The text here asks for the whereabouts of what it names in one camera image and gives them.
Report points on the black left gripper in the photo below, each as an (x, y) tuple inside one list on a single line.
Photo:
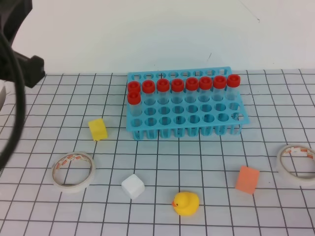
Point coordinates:
[(12, 15)]

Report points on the red capped tube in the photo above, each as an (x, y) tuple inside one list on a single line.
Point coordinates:
[(219, 85), (134, 86), (148, 89), (134, 101), (205, 85), (177, 88), (233, 81), (163, 87), (192, 85)]

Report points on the white checkered cloth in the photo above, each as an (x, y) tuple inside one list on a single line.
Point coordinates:
[(281, 108)]

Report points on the blue tube rack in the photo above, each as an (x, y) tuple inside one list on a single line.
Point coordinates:
[(191, 119)]

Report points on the yellow foam cube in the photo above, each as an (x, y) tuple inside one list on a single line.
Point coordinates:
[(98, 129)]

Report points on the left white tape roll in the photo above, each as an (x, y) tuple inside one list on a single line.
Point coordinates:
[(74, 156)]

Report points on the white tape roll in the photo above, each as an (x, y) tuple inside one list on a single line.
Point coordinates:
[(286, 174), (74, 156)]

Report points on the white foam cube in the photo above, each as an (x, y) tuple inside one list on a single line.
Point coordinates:
[(133, 186)]

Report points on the yellow rubber duck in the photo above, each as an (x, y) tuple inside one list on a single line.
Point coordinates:
[(186, 203)]

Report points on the orange foam cube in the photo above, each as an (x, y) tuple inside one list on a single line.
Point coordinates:
[(247, 180)]

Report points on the right white tape roll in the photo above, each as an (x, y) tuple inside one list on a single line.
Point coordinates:
[(286, 174)]

